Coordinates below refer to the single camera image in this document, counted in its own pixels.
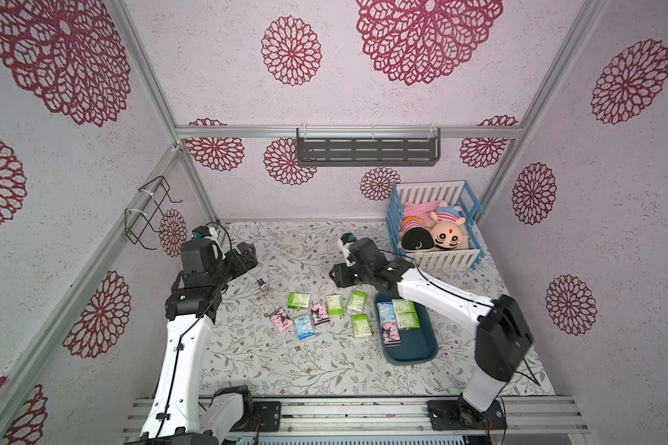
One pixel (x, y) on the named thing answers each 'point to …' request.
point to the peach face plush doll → (447, 231)
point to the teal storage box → (418, 345)
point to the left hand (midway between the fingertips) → (242, 255)
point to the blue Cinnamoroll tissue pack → (304, 327)
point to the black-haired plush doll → (417, 238)
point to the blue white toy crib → (457, 192)
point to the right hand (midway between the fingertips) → (343, 273)
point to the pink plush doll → (417, 214)
